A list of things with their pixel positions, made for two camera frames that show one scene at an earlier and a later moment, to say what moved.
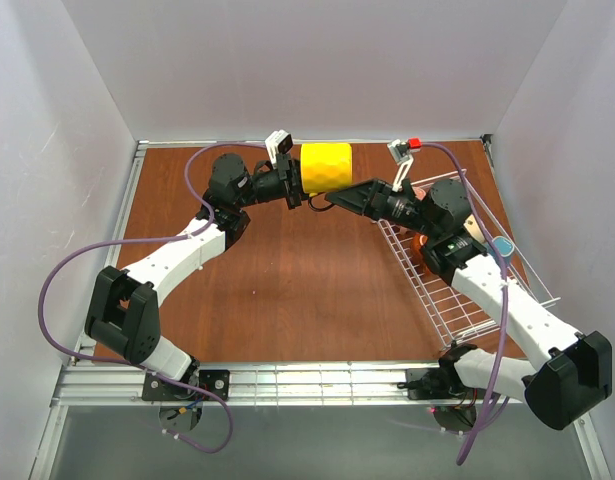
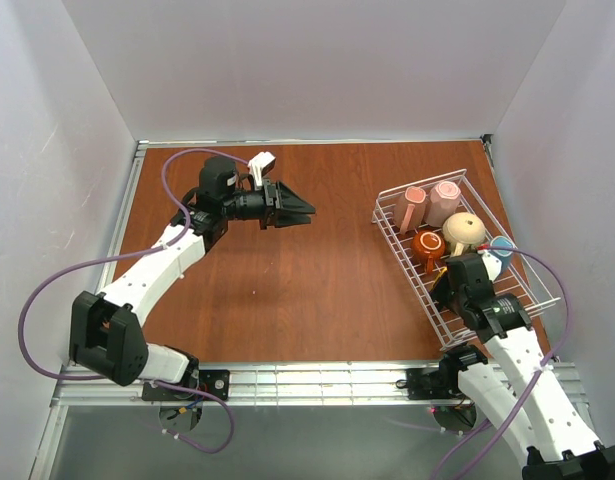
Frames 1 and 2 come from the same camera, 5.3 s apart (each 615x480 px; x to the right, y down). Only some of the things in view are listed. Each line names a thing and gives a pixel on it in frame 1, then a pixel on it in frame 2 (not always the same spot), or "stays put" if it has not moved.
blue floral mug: x=505 y=248 stays put
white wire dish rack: x=451 y=316 stays put
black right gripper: x=377 y=198 to x=441 y=292
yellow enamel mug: x=325 y=167 to x=437 y=279
